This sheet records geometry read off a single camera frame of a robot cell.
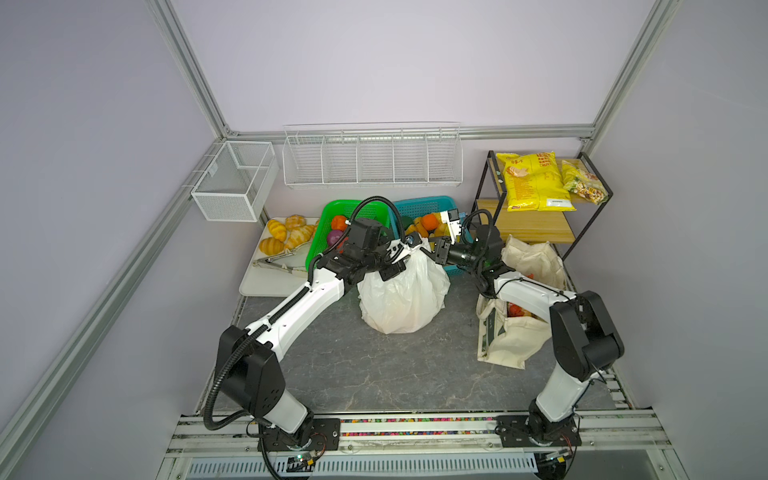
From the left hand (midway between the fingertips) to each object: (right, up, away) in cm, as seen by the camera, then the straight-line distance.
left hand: (405, 254), depth 80 cm
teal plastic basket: (+3, +17, +35) cm, 39 cm away
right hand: (+3, +3, +1) cm, 4 cm away
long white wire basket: (-11, +36, +29) cm, 48 cm away
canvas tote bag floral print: (+25, -19, -7) cm, 32 cm away
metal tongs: (-49, -3, +27) cm, 56 cm away
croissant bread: (-48, +3, +29) cm, 56 cm away
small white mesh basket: (-59, +25, +24) cm, 68 cm away
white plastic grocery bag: (+1, -13, +1) cm, 13 cm away
